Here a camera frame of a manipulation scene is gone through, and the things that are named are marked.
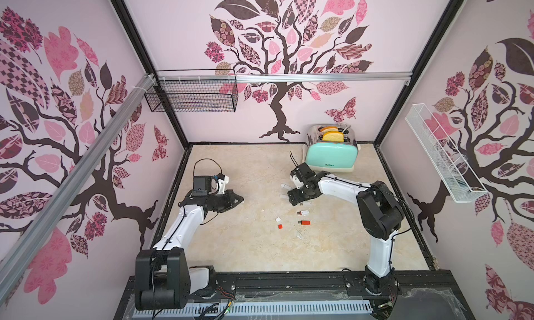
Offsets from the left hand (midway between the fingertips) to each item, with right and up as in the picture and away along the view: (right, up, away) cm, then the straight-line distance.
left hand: (241, 203), depth 83 cm
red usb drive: (+27, -10, +6) cm, 30 cm away
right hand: (+25, 0, +12) cm, 28 cm away
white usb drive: (+18, +1, +13) cm, 22 cm away
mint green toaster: (+40, +20, +20) cm, 48 cm away
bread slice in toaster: (+41, +30, +13) cm, 53 cm away
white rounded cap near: (+15, -8, +6) cm, 19 cm away
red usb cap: (+16, -11, +5) cm, 20 cm away
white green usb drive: (+20, +5, +17) cm, 27 cm away
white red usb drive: (+27, -6, +9) cm, 29 cm away
